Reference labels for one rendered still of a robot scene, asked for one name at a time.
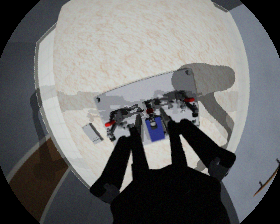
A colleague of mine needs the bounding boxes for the grey fixture plate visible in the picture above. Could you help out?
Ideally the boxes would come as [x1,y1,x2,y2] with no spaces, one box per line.
[93,68,199,146]

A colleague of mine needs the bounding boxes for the blue flat plate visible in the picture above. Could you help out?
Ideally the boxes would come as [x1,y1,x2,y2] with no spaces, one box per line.
[145,116,165,142]

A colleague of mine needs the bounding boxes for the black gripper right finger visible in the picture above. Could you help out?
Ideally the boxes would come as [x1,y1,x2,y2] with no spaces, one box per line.
[159,108,236,197]

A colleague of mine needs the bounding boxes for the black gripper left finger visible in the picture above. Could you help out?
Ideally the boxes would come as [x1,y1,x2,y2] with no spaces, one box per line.
[90,114,153,205]

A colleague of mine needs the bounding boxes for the grey rectangular block with slot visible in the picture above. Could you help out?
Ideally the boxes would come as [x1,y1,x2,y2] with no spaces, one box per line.
[82,123,102,145]

